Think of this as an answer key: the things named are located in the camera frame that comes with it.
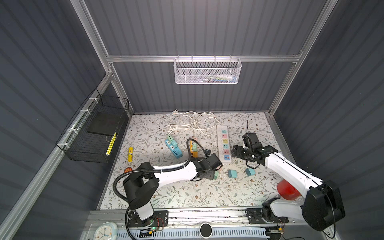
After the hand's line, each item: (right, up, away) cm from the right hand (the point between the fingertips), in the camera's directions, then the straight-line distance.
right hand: (239, 153), depth 86 cm
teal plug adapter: (-39, +5, +8) cm, 40 cm away
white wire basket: (-15, +62, +38) cm, 74 cm away
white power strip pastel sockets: (-6, +3, +12) cm, 14 cm away
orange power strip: (-27, -2, +8) cm, 28 cm away
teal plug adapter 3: (+7, -11, +1) cm, 13 cm away
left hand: (-17, -10, -2) cm, 20 cm away
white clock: (-67, -33, -18) cm, 76 cm away
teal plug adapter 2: (-4, -12, +1) cm, 13 cm away
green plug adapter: (-42, +8, +10) cm, 44 cm away
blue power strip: (-38, -1, +10) cm, 39 cm away
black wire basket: (-76, +12, -14) cm, 78 cm away
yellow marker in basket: (-65, +5, -18) cm, 68 cm away
